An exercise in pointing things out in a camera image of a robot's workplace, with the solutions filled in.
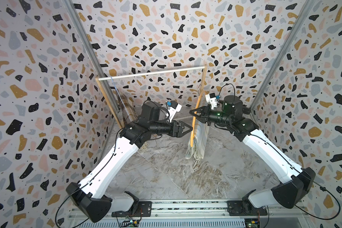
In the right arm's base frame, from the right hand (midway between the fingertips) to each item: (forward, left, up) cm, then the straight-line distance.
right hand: (190, 113), depth 64 cm
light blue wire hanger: (+21, +42, -14) cm, 49 cm away
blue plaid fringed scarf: (-6, -5, -11) cm, 14 cm away
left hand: (-7, 0, -3) cm, 7 cm away
